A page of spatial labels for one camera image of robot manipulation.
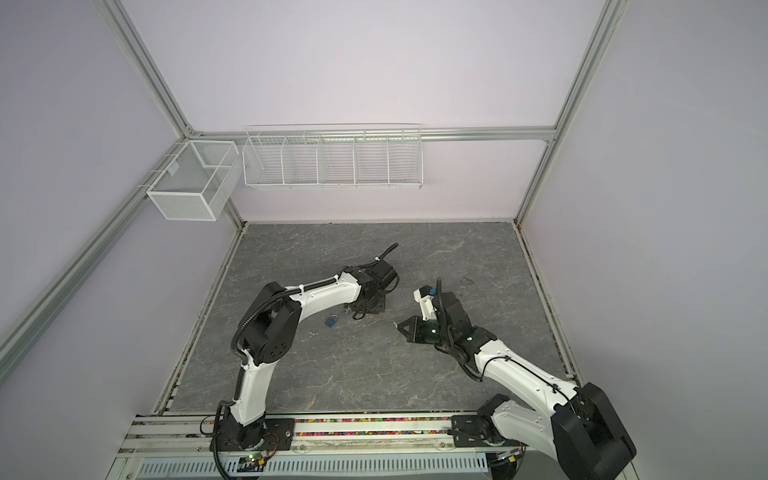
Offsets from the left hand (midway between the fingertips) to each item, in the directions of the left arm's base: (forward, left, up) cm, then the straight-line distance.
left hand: (375, 310), depth 95 cm
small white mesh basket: (+39, +57, +23) cm, 73 cm away
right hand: (-11, -7, +10) cm, 16 cm away
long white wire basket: (+44, +12, +28) cm, 53 cm away
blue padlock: (-2, +14, -1) cm, 15 cm away
